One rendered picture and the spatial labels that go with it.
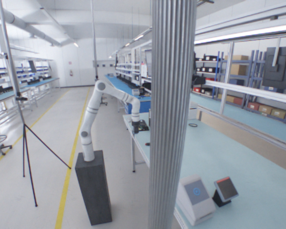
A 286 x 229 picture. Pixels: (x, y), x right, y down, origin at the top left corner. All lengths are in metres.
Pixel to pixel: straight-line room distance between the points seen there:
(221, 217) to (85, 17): 6.64
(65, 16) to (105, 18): 1.49
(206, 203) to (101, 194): 1.07
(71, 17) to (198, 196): 6.58
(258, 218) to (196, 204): 0.34
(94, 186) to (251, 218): 1.20
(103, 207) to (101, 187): 0.29
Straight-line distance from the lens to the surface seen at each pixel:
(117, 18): 6.68
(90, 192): 1.56
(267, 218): 0.98
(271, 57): 2.63
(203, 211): 0.76
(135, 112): 1.21
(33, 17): 6.95
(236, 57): 5.28
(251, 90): 1.32
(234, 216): 0.90
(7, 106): 7.53
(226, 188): 0.86
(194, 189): 0.76
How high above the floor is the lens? 1.67
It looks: 20 degrees down
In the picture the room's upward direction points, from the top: straight up
